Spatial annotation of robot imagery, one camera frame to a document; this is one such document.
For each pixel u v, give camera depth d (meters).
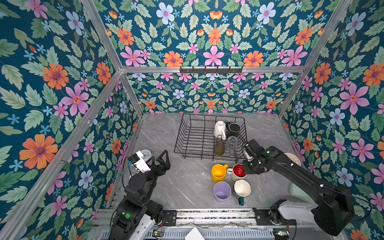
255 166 0.66
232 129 0.96
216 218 0.75
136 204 0.49
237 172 0.82
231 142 0.91
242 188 0.81
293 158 0.92
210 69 0.93
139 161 0.56
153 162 0.69
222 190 0.79
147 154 0.93
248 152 0.66
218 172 0.88
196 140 1.04
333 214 0.40
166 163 0.60
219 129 0.96
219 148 0.89
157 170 0.58
